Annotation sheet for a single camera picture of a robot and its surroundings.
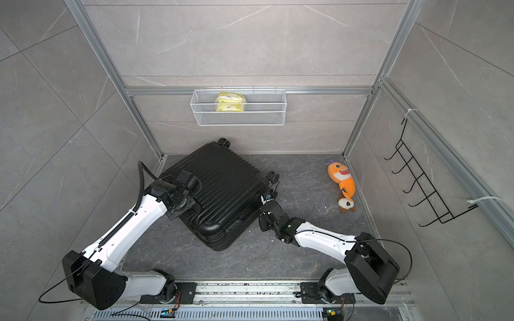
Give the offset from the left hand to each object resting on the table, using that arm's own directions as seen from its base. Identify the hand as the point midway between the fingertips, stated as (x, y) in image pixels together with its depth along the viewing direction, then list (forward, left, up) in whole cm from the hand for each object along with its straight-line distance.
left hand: (185, 202), depth 78 cm
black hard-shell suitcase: (-2, -19, +3) cm, 19 cm away
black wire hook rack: (-14, -86, +12) cm, 88 cm away
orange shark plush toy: (+21, -72, -11) cm, 76 cm away
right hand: (-1, -32, -11) cm, 34 cm away
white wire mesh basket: (+48, -32, +11) cm, 59 cm away
